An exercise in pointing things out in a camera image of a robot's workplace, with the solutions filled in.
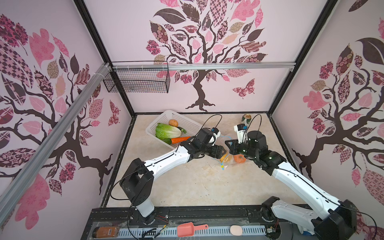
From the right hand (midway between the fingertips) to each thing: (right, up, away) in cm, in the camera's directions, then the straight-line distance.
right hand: (226, 140), depth 76 cm
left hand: (-2, -7, +4) cm, 9 cm away
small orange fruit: (-32, +10, +31) cm, 46 cm away
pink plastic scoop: (-20, -42, -6) cm, 47 cm away
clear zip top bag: (+3, -12, +9) cm, 15 cm away
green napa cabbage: (-36, +3, +22) cm, 42 cm away
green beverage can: (+21, +13, +27) cm, 36 cm away
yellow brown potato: (-1, -9, 0) cm, 9 cm away
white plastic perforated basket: (-22, +7, +31) cm, 38 cm away
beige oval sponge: (+4, -43, -6) cm, 43 cm away
